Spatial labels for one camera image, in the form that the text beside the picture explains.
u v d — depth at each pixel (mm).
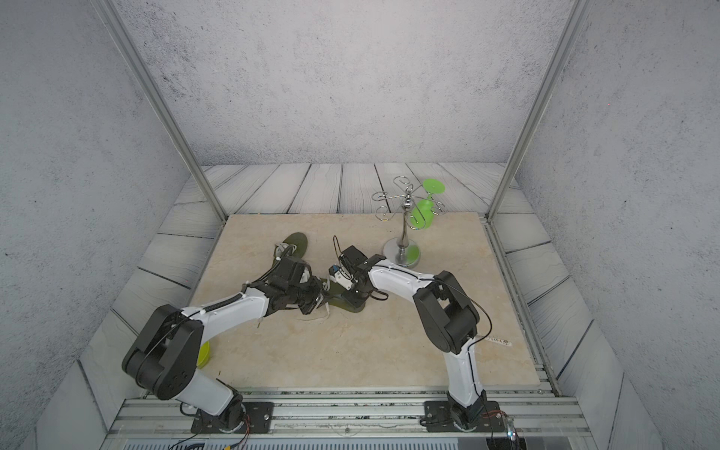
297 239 1113
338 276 849
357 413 747
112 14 703
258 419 729
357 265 711
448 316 508
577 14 702
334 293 869
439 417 726
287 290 709
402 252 1056
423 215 827
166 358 442
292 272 716
